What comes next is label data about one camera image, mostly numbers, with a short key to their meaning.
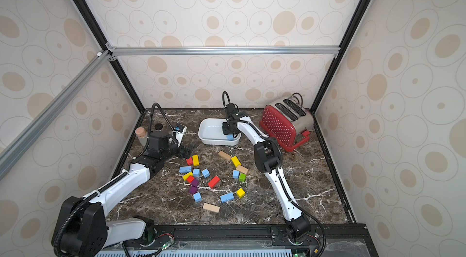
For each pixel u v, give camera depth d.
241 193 0.83
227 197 0.83
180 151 0.76
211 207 0.81
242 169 0.91
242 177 0.89
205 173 0.90
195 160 0.95
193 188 0.86
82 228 0.40
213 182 0.89
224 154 0.99
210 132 1.10
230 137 1.03
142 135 0.96
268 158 0.68
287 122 0.90
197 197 0.82
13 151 0.52
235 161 0.95
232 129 0.95
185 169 0.92
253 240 0.73
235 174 0.90
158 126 0.98
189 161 0.95
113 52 0.91
